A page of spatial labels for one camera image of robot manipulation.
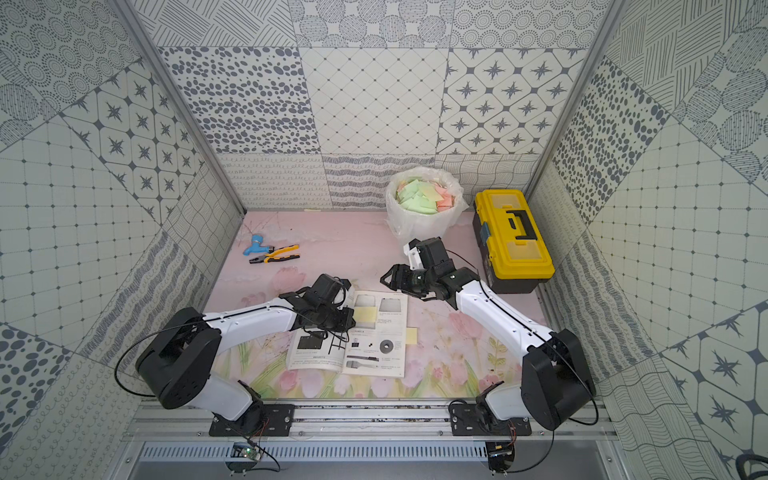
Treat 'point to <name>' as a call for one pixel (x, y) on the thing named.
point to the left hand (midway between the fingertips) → (355, 317)
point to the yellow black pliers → (272, 256)
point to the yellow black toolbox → (513, 248)
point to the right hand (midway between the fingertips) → (389, 286)
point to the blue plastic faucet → (256, 247)
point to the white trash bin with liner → (422, 202)
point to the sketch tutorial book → (374, 347)
